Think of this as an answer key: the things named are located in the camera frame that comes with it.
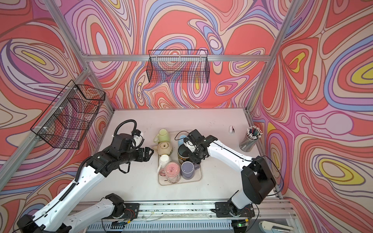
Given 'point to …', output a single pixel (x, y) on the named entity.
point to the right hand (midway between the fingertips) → (197, 160)
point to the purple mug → (187, 170)
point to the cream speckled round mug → (163, 147)
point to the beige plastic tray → (174, 137)
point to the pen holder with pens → (252, 134)
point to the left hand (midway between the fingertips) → (149, 150)
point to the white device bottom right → (266, 227)
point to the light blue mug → (181, 140)
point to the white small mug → (163, 159)
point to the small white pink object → (231, 129)
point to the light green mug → (163, 135)
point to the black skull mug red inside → (182, 154)
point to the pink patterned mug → (172, 172)
